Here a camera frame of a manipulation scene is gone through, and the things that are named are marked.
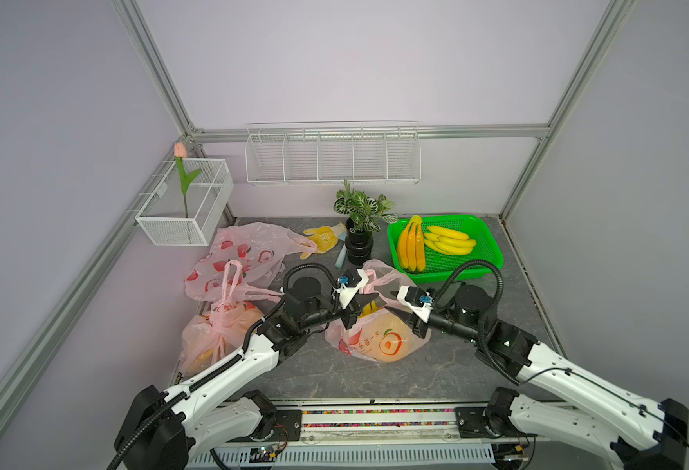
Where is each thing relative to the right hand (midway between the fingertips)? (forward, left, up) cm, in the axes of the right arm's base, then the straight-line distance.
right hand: (391, 295), depth 67 cm
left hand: (+2, +4, -3) cm, 5 cm away
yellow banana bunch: (-2, +5, -2) cm, 6 cm away
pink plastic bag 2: (-3, +2, -16) cm, 16 cm away
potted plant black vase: (+28, +6, -2) cm, 29 cm away
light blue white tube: (+29, +14, -26) cm, 41 cm away
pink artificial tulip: (+36, +58, +6) cm, 68 cm away
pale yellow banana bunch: (+33, -25, -21) cm, 47 cm away
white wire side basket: (+28, +55, +3) cm, 62 cm away
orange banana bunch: (+34, -12, -24) cm, 44 cm away
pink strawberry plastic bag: (+29, +49, -25) cm, 62 cm away
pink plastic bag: (-3, +44, -13) cm, 46 cm away
